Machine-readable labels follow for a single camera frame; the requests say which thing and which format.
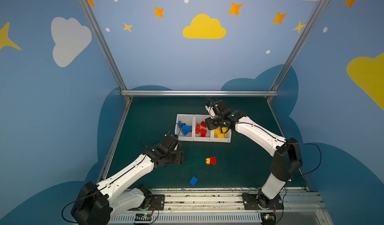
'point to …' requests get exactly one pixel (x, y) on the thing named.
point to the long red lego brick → (198, 128)
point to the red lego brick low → (203, 132)
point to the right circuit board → (268, 218)
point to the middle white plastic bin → (197, 120)
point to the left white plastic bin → (189, 120)
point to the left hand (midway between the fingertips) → (179, 155)
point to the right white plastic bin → (227, 139)
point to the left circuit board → (142, 218)
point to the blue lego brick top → (185, 129)
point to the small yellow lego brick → (208, 161)
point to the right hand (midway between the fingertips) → (210, 120)
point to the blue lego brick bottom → (193, 180)
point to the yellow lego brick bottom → (220, 135)
